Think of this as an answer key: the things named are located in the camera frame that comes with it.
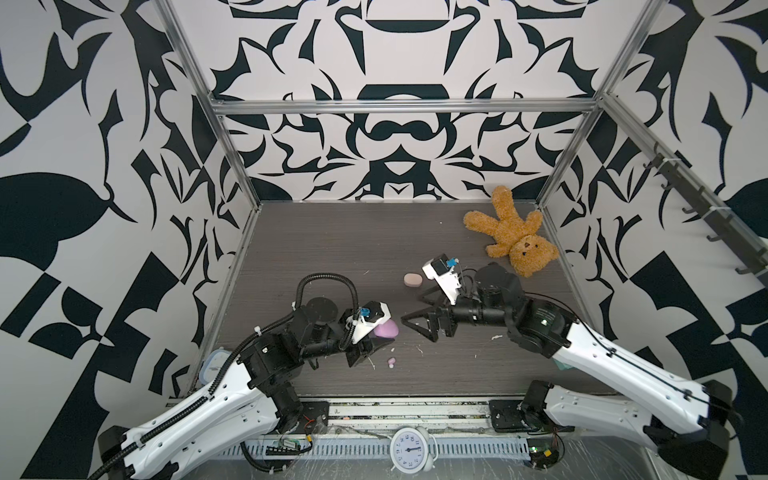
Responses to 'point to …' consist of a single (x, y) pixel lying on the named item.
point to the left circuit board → (290, 447)
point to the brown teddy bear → (529, 254)
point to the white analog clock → (413, 450)
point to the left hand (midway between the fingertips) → (388, 323)
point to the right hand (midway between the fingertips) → (412, 310)
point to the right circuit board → (545, 452)
